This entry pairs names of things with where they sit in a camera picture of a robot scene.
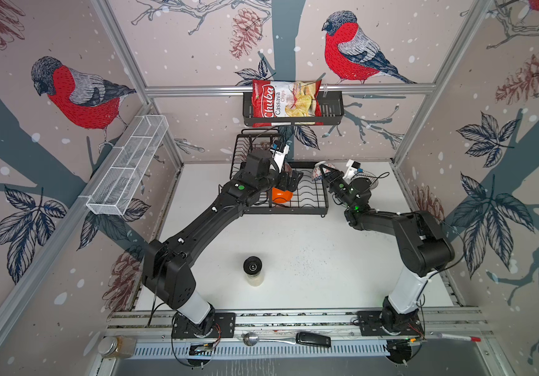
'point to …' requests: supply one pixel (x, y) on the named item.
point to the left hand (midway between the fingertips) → (291, 168)
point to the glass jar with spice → (112, 347)
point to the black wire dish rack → (310, 197)
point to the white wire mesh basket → (132, 159)
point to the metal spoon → (251, 338)
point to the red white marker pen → (462, 338)
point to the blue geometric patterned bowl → (317, 174)
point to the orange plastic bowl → (281, 197)
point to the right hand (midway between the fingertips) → (314, 169)
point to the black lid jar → (253, 268)
